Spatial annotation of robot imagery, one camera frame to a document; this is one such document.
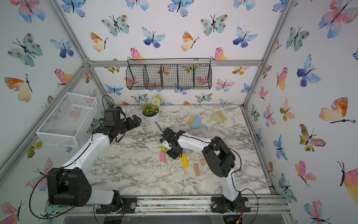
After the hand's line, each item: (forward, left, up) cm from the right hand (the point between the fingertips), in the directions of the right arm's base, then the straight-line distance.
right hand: (175, 152), depth 91 cm
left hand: (+12, +23, +17) cm, 31 cm away
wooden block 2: (-5, -19, -2) cm, 19 cm away
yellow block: (-5, -7, -2) cm, 9 cm away
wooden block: (-10, -14, -2) cm, 17 cm away
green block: (+3, +8, -3) cm, 9 cm away
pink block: (-2, +8, -2) cm, 9 cm away
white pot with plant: (+22, +18, +12) cm, 31 cm away
